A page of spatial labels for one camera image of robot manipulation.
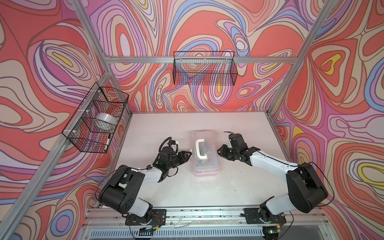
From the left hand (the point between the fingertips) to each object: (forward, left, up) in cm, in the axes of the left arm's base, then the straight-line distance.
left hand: (192, 154), depth 88 cm
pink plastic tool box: (-5, -8, +3) cm, 10 cm away
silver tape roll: (+7, +43, +24) cm, 50 cm away
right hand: (+1, -16, -2) cm, 16 cm away
